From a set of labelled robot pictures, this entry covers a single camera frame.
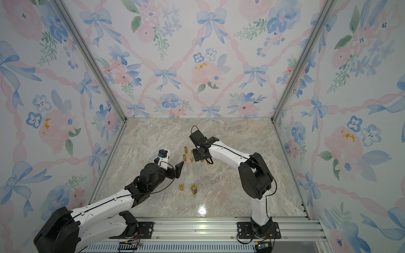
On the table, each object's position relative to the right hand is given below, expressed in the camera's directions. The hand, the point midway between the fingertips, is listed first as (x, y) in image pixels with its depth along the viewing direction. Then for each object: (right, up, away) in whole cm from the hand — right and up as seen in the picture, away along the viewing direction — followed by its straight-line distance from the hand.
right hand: (200, 154), depth 92 cm
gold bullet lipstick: (-9, +2, +8) cm, 12 cm away
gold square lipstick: (-3, -17, -11) cm, 20 cm away
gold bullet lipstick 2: (-10, -17, -8) cm, 21 cm away
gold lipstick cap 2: (-6, -4, +5) cm, 9 cm away
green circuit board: (+30, -40, -19) cm, 54 cm away
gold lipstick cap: (-4, +3, -10) cm, 11 cm away
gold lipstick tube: (-10, -3, +5) cm, 11 cm away
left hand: (-12, -1, -11) cm, 16 cm away
